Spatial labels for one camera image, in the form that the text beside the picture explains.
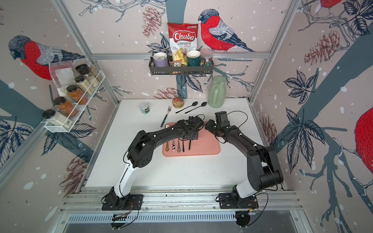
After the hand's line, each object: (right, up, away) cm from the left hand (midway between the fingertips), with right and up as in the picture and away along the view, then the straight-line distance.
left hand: (196, 133), depth 95 cm
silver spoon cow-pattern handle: (-15, -8, -2) cm, 17 cm away
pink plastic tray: (+6, -7, 0) cm, 10 cm away
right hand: (+7, +6, -3) cm, 10 cm away
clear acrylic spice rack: (-61, +38, -8) cm, 72 cm away
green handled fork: (-21, +17, +19) cm, 33 cm away
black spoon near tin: (-2, +21, +23) cm, 31 cm away
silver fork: (-12, -10, -3) cm, 15 cm away
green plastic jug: (+15, +25, +7) cm, 30 cm away
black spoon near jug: (+6, +21, +23) cm, 32 cm away
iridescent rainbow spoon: (-5, -7, -3) cm, 9 cm away
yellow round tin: (-14, +22, +20) cm, 33 cm away
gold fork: (-19, -10, -3) cm, 22 cm away
